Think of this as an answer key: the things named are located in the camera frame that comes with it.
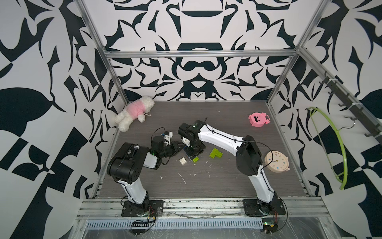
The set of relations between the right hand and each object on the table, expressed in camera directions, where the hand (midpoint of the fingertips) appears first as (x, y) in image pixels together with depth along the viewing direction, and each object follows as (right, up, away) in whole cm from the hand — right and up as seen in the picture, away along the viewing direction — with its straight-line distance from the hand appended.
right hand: (192, 154), depth 86 cm
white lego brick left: (-5, -5, +3) cm, 8 cm away
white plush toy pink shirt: (-37, +26, +17) cm, 49 cm away
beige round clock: (+51, -5, +2) cm, 51 cm away
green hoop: (+60, -3, -26) cm, 66 cm away
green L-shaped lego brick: (+14, 0, +6) cm, 15 cm away
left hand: (-4, +6, +5) cm, 9 cm away
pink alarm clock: (+46, +19, +19) cm, 54 cm away
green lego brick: (+2, -2, -3) cm, 4 cm away
